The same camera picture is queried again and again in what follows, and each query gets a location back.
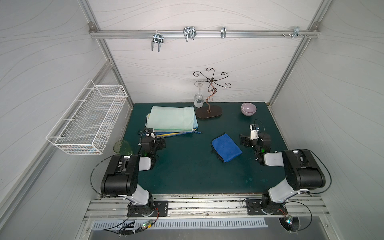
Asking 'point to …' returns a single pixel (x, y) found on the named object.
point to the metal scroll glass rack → (211, 111)
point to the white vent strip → (133, 224)
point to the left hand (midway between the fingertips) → (156, 137)
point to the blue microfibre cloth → (225, 147)
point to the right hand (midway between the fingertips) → (248, 133)
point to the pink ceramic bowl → (248, 109)
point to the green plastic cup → (122, 147)
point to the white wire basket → (86, 126)
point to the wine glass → (198, 98)
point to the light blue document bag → (195, 123)
